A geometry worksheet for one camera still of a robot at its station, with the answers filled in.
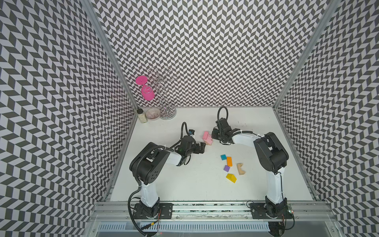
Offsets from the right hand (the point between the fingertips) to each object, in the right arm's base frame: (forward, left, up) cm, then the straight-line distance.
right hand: (212, 136), depth 101 cm
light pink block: (0, +5, +3) cm, 6 cm away
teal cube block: (-15, -6, 0) cm, 16 cm away
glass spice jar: (+15, +51, +6) cm, 53 cm away
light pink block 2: (-3, +2, +1) cm, 4 cm away
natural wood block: (-6, +5, +2) cm, 8 cm away
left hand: (-5, +9, +1) cm, 11 cm away
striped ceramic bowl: (+20, +44, +3) cm, 49 cm away
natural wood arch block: (-22, -14, 0) cm, 26 cm away
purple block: (-22, -7, 0) cm, 23 cm away
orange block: (-18, -9, -1) cm, 20 cm away
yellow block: (-28, -8, +1) cm, 29 cm away
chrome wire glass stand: (+25, +34, -1) cm, 42 cm away
